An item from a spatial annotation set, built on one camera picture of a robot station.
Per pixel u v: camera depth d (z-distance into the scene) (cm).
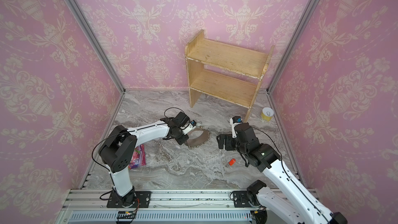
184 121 78
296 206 42
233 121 66
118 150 49
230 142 65
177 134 76
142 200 74
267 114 100
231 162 86
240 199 73
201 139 96
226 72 113
